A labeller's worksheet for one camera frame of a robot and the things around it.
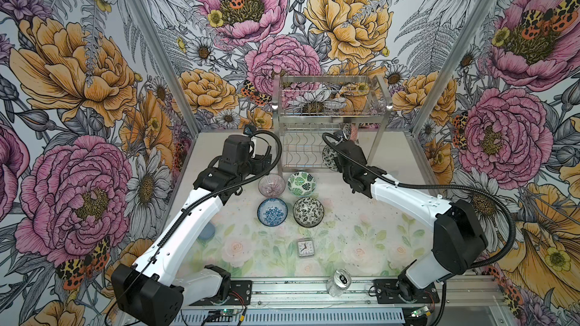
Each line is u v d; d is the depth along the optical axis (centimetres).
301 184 100
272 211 92
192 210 46
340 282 64
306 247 82
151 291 37
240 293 74
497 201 44
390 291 76
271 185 99
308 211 89
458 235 44
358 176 64
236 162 54
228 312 71
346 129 114
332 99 112
